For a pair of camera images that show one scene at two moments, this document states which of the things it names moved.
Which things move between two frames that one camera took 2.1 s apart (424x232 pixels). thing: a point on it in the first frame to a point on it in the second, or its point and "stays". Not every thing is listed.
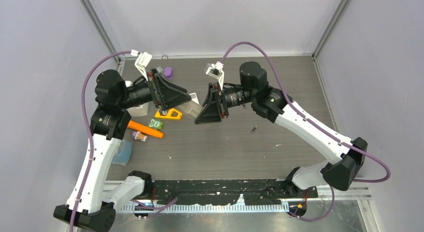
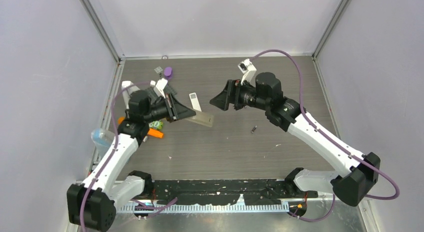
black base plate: x=252 y=192 stays
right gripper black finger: x=210 y=111 to x=221 y=100
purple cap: x=168 y=72 stays
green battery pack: x=156 y=124 stays
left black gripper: x=168 y=95 to x=176 y=111
